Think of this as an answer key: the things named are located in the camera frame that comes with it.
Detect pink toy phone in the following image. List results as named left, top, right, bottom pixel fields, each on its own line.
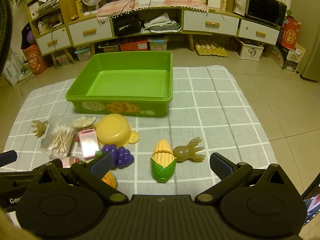
left=79, top=129, right=100, bottom=160

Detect pink capsule ball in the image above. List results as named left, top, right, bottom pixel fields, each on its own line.
left=61, top=156, right=83, bottom=168

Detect purple toy grapes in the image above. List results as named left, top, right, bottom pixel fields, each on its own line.
left=101, top=144, right=135, bottom=169

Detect cotton swab jar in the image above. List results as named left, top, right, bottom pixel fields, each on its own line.
left=40, top=115, right=75, bottom=159

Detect yellow toy pot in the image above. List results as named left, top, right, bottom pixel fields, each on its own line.
left=95, top=114, right=140, bottom=147

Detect brown octopus toy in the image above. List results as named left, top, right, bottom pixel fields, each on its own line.
left=173, top=137, right=206, bottom=162
left=31, top=120, right=48, bottom=138

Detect cream seashell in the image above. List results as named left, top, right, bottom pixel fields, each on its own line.
left=73, top=116, right=97, bottom=130

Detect toy corn cob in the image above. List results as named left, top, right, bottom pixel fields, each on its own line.
left=150, top=139, right=177, bottom=183

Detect grey checked tablecloth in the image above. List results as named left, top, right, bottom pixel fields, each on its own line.
left=2, top=66, right=276, bottom=196

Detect orange patterned bag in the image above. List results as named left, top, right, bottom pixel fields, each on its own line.
left=22, top=44, right=48, bottom=76

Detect green plastic storage bin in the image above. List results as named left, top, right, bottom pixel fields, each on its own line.
left=65, top=51, right=173, bottom=117

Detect white storage crate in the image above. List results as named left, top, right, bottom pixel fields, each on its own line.
left=229, top=37, right=264, bottom=61

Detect egg tray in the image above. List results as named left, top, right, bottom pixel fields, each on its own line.
left=194, top=40, right=229, bottom=57

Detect red box under cabinet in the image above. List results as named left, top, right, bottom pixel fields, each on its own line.
left=120, top=38, right=148, bottom=51

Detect wooden tv cabinet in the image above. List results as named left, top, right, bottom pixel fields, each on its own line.
left=24, top=0, right=280, bottom=56

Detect clear plastic box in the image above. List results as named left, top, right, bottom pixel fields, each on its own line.
left=148, top=36, right=169, bottom=51

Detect red gift bag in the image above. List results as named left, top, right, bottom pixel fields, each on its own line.
left=278, top=16, right=301, bottom=50

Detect pink cloth runner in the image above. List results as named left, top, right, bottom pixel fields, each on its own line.
left=97, top=0, right=209, bottom=22

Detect black microwave oven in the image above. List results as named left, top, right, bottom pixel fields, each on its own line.
left=245, top=0, right=287, bottom=27

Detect grey refrigerator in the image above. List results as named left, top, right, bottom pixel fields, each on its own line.
left=291, top=0, right=319, bottom=82

